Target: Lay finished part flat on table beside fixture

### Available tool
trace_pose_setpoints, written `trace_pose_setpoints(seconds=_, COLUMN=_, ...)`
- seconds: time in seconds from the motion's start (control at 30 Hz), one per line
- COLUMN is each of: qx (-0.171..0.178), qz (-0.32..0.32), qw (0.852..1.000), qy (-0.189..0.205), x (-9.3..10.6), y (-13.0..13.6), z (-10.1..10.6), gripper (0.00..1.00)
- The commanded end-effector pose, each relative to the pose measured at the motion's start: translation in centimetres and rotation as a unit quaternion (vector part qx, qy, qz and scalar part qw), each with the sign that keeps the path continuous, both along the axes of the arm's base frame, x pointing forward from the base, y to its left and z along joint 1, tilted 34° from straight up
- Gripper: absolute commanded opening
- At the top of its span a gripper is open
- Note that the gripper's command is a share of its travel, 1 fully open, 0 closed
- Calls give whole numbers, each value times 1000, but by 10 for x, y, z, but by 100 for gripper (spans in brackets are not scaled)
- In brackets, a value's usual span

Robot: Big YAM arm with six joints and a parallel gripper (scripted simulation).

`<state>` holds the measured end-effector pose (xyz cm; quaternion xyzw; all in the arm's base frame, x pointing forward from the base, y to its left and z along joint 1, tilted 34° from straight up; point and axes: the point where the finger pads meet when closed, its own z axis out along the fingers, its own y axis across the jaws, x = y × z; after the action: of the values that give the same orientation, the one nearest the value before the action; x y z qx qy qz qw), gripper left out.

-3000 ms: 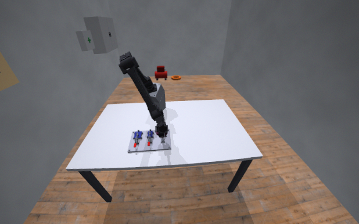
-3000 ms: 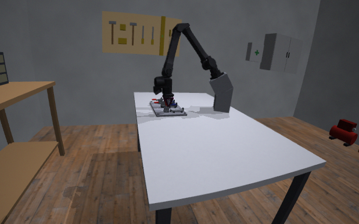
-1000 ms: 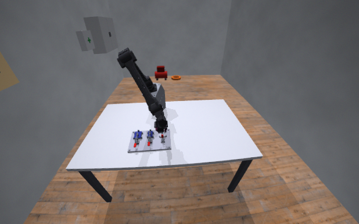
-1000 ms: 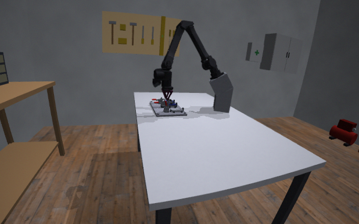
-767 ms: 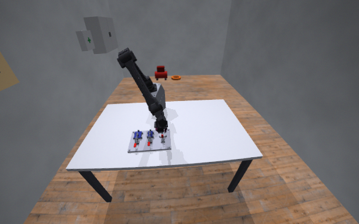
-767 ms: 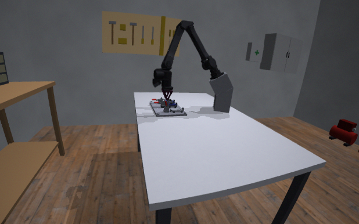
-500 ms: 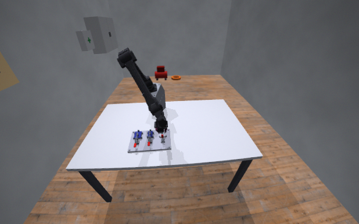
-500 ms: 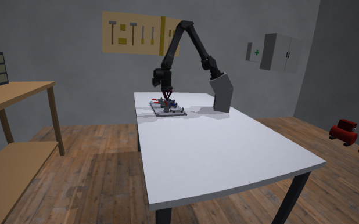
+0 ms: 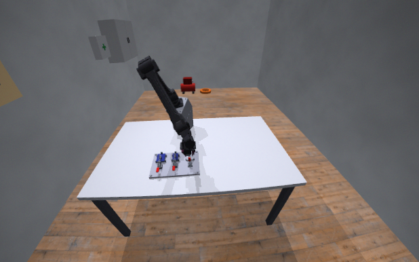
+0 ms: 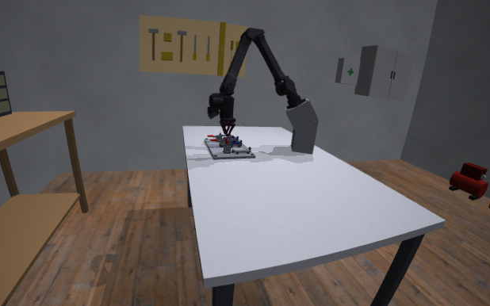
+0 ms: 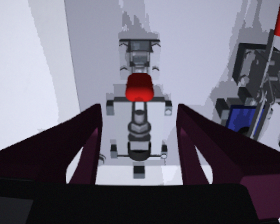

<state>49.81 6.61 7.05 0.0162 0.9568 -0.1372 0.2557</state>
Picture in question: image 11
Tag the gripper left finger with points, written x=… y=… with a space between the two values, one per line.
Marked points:
x=46 y=156

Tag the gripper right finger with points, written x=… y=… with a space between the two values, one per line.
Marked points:
x=233 y=158

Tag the blue rectangular block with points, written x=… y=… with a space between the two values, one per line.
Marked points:
x=240 y=115

